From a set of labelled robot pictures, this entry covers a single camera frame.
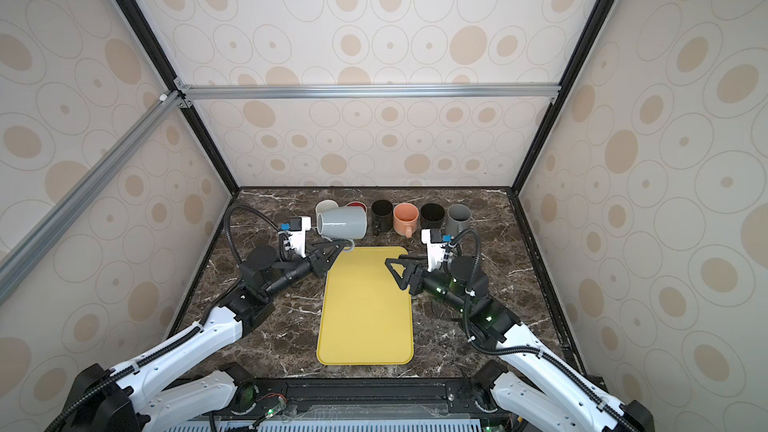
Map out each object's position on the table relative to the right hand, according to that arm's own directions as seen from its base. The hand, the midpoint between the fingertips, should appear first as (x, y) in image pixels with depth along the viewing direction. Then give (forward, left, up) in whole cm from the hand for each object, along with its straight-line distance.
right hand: (394, 262), depth 68 cm
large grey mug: (+26, -22, -16) cm, 38 cm away
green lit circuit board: (-24, +28, -24) cm, 44 cm away
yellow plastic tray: (-2, +9, -27) cm, 28 cm away
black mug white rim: (+27, +4, -15) cm, 31 cm away
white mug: (+36, +13, -19) cm, 43 cm away
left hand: (+4, +10, +2) cm, 11 cm away
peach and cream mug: (+29, -4, -19) cm, 35 cm away
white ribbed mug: (+35, +24, -18) cm, 46 cm away
